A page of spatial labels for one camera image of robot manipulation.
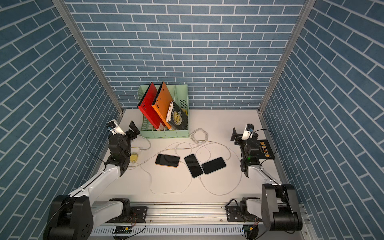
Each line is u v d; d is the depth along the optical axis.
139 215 0.73
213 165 0.92
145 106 0.85
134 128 0.76
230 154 0.96
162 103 0.92
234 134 0.84
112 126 0.67
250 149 0.64
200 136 1.06
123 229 0.72
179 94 1.05
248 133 0.73
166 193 0.82
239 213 0.73
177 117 0.97
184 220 0.72
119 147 0.62
